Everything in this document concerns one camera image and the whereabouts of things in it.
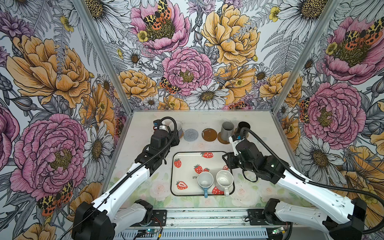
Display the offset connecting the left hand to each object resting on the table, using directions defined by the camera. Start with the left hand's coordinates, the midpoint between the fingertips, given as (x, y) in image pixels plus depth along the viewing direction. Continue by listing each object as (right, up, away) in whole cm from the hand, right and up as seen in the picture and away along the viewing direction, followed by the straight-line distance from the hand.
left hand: (174, 136), depth 80 cm
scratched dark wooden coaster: (+20, -1, +25) cm, 32 cm away
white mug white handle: (+28, -24, +5) cm, 37 cm away
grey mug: (+31, +2, +16) cm, 35 cm away
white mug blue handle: (+17, -24, +4) cm, 30 cm away
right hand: (+26, -12, -7) cm, 29 cm away
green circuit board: (-11, -45, -8) cm, 47 cm away
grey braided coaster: (+7, -1, +27) cm, 28 cm away
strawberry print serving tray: (+5, -20, +12) cm, 24 cm away
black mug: (+41, +6, +22) cm, 47 cm away
